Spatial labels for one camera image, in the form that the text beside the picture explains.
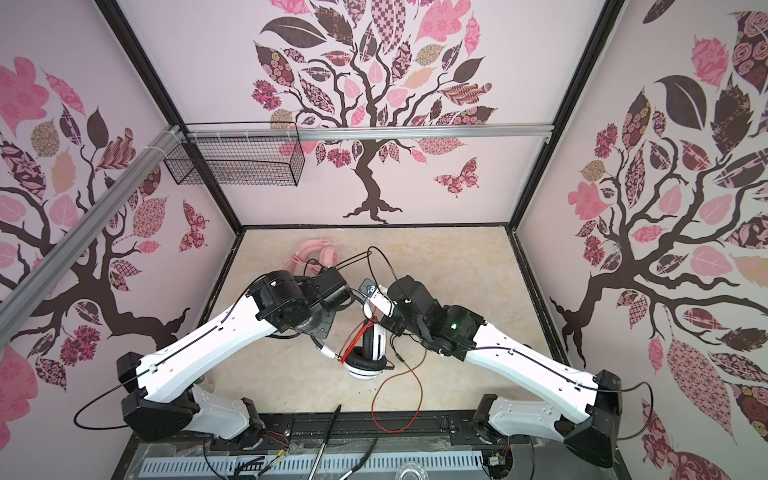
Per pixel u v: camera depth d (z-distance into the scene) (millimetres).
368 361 644
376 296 580
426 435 754
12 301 498
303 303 455
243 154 948
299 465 697
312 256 1055
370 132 947
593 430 369
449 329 481
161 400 396
